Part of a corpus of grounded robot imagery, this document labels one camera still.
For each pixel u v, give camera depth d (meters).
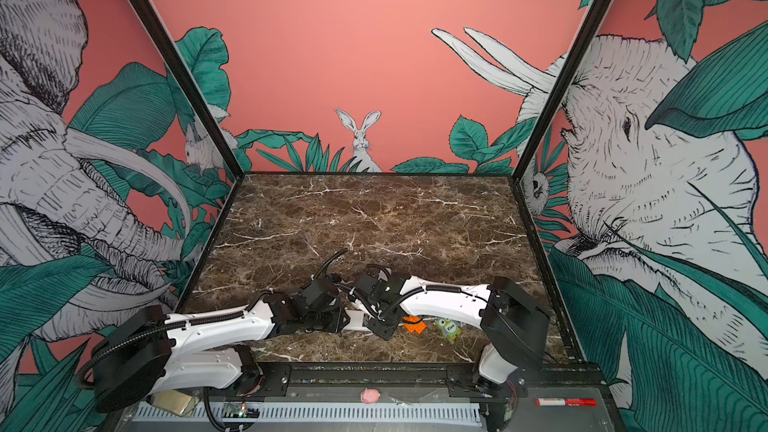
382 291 0.59
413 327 0.82
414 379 0.76
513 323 0.44
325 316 0.72
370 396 0.70
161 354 0.41
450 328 0.82
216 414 0.70
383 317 0.57
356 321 0.82
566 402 0.71
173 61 0.86
